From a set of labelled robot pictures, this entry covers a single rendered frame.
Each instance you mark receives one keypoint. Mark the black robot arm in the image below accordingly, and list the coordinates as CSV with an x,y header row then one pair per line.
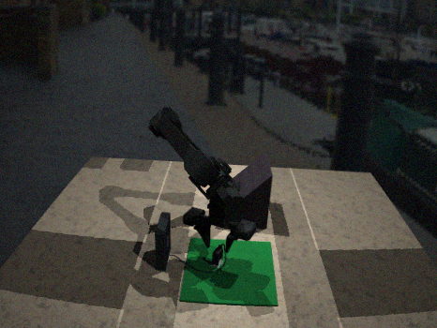
x,y
203,169

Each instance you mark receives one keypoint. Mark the green circuit board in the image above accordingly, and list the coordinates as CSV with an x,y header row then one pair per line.
x,y
246,279

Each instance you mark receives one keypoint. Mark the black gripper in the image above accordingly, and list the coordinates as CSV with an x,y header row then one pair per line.
x,y
238,230

